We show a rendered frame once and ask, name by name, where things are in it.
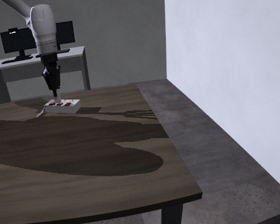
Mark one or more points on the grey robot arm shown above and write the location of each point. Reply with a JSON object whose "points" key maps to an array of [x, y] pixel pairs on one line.
{"points": [[40, 19]]}

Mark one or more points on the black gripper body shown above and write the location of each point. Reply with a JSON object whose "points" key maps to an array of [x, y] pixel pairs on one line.
{"points": [[49, 61]]}

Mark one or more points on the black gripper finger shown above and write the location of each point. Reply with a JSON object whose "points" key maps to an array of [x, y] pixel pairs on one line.
{"points": [[57, 76], [50, 80]]}

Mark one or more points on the white power strip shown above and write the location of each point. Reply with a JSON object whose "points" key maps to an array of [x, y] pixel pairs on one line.
{"points": [[66, 106]]}

